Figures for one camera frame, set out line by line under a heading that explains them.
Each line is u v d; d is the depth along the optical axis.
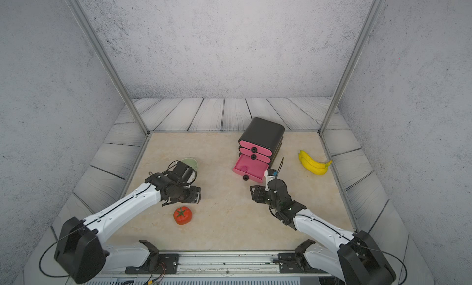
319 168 0.98
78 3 0.73
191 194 0.73
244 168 1.01
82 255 0.39
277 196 0.64
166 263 0.73
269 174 0.77
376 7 0.72
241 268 0.73
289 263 0.73
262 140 0.93
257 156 0.95
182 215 0.81
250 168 1.02
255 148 0.93
